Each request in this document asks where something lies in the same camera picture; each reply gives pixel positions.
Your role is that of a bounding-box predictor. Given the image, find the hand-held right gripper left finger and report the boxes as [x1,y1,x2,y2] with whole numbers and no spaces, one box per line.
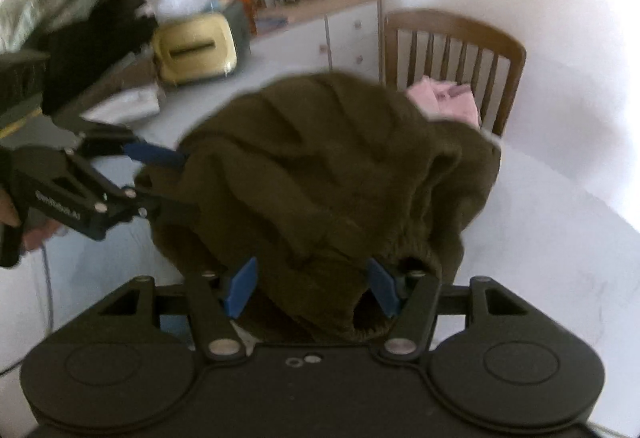
[97,257,258,360]

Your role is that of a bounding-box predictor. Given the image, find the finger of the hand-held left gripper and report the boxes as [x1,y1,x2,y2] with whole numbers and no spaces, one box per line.
[52,114,187,170]
[75,157,166,225]

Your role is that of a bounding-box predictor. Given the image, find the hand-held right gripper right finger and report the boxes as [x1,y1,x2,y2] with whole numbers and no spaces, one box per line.
[367,258,531,361]

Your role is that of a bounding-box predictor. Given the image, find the olive green pants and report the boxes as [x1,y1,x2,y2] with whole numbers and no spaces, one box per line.
[135,71,502,344]

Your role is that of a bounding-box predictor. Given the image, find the person's left hand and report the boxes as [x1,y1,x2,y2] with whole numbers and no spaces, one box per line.
[0,191,68,253]

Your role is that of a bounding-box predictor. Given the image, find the white folded cloth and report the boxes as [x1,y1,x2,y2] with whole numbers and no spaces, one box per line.
[82,83,161,124]

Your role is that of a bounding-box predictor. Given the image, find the yellow tissue box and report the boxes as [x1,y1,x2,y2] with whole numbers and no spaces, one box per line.
[151,12,240,86]

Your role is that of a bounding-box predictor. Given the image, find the black folded cloth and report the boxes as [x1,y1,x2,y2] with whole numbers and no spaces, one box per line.
[42,0,160,114]

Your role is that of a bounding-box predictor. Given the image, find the dark grey pouch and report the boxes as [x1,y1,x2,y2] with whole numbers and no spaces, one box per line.
[222,0,253,54]

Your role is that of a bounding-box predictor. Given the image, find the pink garment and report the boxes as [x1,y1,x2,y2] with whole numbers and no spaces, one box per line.
[405,76,482,126]

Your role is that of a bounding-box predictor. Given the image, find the white dresser with wooden top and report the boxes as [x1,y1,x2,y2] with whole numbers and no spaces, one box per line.
[247,0,383,82]

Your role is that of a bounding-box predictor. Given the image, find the wooden slat-back chair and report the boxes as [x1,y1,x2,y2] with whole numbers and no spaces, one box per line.
[381,8,527,136]

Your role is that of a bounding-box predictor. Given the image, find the thin grey cable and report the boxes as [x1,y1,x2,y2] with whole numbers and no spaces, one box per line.
[40,243,57,319]

